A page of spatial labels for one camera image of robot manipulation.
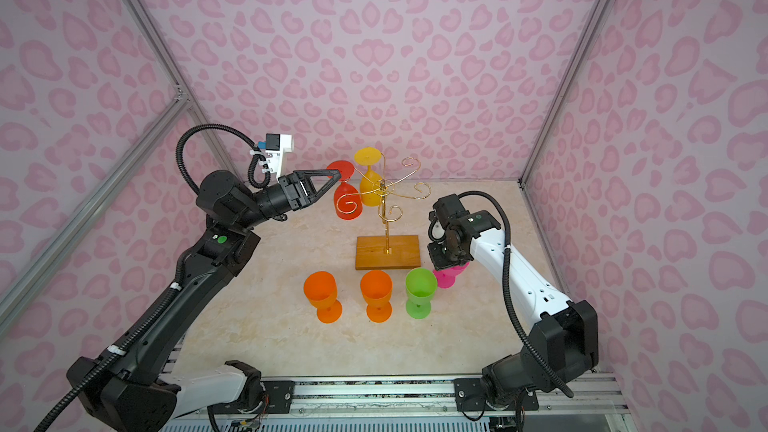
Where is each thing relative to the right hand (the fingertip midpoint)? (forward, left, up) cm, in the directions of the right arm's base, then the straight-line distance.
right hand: (440, 258), depth 80 cm
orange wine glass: (-8, +32, -4) cm, 33 cm away
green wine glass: (-5, +5, -8) cm, 11 cm away
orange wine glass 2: (-7, +17, -2) cm, 18 cm away
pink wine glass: (+2, -3, -14) cm, 15 cm away
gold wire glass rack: (+9, +14, +8) cm, 19 cm away
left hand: (-2, +22, +33) cm, 39 cm away
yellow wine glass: (+20, +19, +8) cm, 29 cm away
